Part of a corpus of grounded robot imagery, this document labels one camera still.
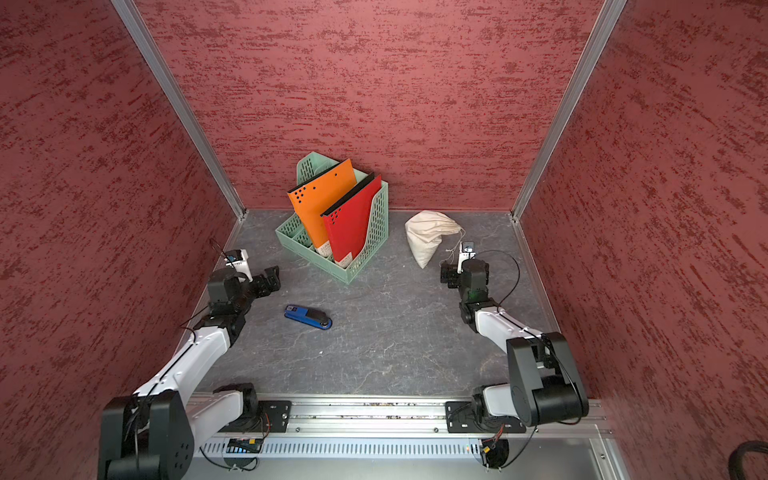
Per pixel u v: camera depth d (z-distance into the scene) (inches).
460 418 29.1
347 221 32.0
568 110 35.3
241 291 27.3
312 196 35.0
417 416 29.8
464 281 28.6
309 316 34.6
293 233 39.5
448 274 32.0
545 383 16.8
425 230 39.5
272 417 28.9
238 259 29.1
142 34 29.1
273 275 32.3
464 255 31.2
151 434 15.6
